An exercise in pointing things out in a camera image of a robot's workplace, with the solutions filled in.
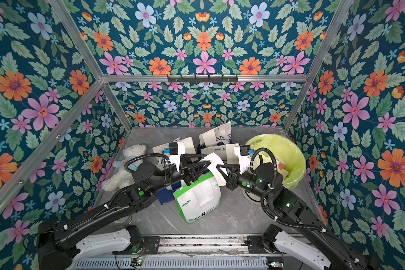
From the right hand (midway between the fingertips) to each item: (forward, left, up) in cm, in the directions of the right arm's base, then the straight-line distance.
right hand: (220, 162), depth 59 cm
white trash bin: (-10, -11, -5) cm, 16 cm away
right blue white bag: (+15, -4, -14) cm, 21 cm away
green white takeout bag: (-5, +8, -18) cm, 20 cm away
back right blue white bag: (+29, +1, -17) cm, 34 cm away
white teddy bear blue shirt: (+8, +55, -29) cm, 62 cm away
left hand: (-2, +4, +4) cm, 7 cm away
